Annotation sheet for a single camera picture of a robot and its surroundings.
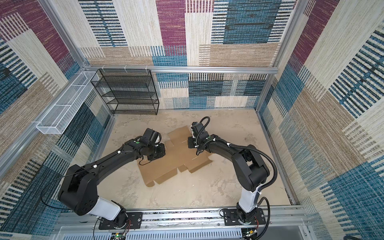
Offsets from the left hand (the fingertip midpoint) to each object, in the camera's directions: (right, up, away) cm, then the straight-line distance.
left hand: (167, 151), depth 87 cm
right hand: (+13, +4, +7) cm, 15 cm away
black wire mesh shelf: (-33, +39, +25) cm, 57 cm away
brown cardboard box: (+6, -2, -2) cm, 7 cm away
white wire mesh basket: (-49, +18, -15) cm, 54 cm away
